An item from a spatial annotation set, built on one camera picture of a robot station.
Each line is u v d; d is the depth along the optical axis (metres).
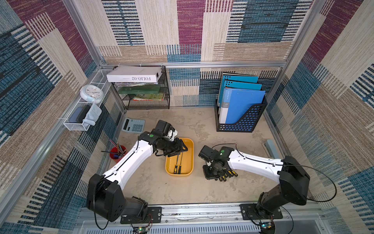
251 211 0.74
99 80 0.88
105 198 0.40
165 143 0.66
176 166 0.89
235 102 0.90
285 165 0.46
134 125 1.08
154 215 0.73
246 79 0.99
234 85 0.94
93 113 0.70
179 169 0.87
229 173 0.86
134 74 0.77
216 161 0.60
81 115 0.65
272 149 0.91
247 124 0.99
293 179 0.43
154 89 1.03
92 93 0.75
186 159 0.91
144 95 1.02
